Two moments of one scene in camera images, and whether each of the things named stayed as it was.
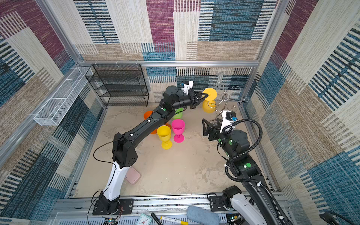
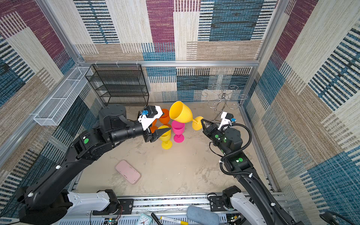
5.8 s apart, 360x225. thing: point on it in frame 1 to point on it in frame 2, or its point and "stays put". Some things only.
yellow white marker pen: (174, 220) stays put
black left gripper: (193, 99) to (155, 135)
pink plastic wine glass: (178, 126) stays put
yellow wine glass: (209, 104) to (179, 111)
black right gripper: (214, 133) stays put
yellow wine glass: (164, 132) stays put
